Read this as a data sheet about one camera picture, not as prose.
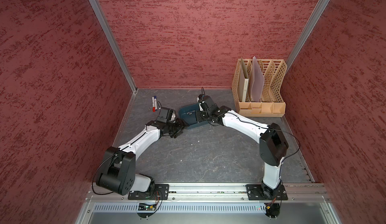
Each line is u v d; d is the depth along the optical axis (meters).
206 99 0.68
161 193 0.75
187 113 1.03
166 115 0.69
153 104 1.10
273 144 0.49
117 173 0.42
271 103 1.01
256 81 1.03
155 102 1.10
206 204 0.71
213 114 0.66
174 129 0.75
